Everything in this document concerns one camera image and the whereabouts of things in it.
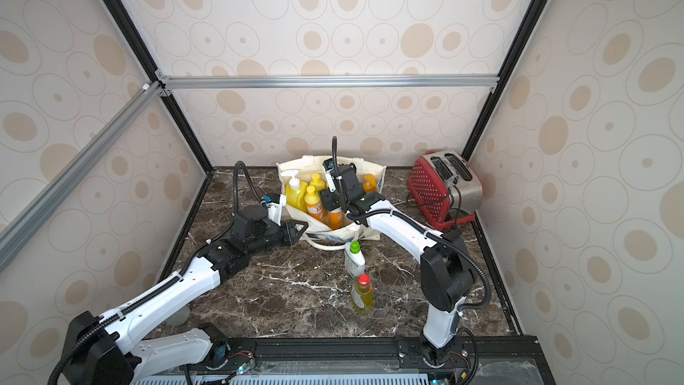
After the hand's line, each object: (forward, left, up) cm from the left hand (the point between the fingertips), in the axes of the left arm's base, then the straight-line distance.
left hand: (314, 226), depth 75 cm
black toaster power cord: (+16, -45, -9) cm, 49 cm away
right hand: (+17, -7, -3) cm, 19 cm away
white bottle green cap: (-6, -11, -8) cm, 15 cm away
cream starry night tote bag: (+17, +6, +1) cm, 18 cm away
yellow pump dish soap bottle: (+14, +7, -2) cm, 16 cm away
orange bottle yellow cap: (+17, +1, -2) cm, 18 cm away
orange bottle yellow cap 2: (+12, +2, -5) cm, 13 cm away
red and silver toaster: (+18, -43, -4) cm, 46 cm away
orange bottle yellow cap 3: (+10, -5, -11) cm, 16 cm away
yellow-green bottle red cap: (-16, -13, -8) cm, 22 cm away
